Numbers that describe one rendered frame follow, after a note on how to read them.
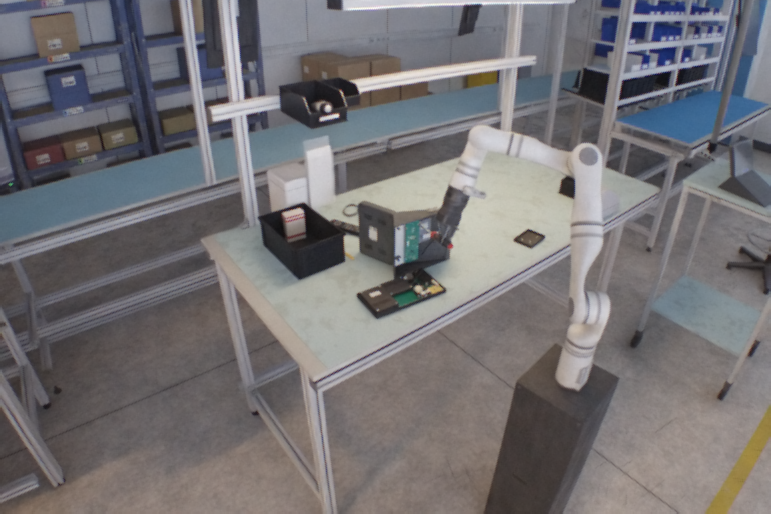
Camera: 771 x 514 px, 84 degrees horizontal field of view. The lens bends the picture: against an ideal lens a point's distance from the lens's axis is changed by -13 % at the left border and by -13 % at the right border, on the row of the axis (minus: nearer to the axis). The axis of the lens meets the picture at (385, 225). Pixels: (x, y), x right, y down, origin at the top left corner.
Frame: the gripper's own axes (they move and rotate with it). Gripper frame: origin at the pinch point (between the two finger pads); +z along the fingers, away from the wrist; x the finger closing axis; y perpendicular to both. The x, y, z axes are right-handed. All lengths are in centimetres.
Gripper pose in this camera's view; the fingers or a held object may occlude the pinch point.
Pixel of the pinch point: (443, 244)
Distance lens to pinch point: 152.5
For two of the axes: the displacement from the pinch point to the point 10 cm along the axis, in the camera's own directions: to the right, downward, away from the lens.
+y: -5.5, -4.1, 7.3
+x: -7.6, -1.1, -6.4
